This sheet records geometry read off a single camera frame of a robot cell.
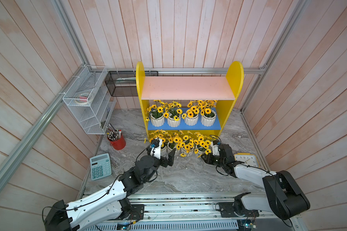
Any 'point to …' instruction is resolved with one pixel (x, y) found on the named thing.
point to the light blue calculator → (100, 166)
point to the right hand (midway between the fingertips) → (202, 154)
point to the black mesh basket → (124, 83)
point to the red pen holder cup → (116, 138)
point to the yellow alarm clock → (247, 159)
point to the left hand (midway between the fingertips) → (167, 148)
